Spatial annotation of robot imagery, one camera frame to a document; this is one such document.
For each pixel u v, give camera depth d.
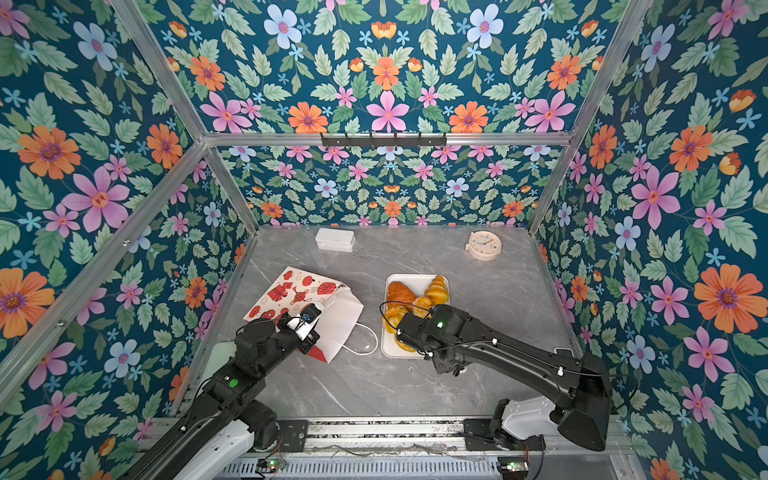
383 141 0.93
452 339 0.47
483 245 1.11
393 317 0.87
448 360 0.59
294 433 0.74
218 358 0.84
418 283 1.02
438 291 0.96
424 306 0.90
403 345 0.86
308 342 0.66
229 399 0.52
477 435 0.73
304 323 0.61
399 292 0.95
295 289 0.88
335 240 1.11
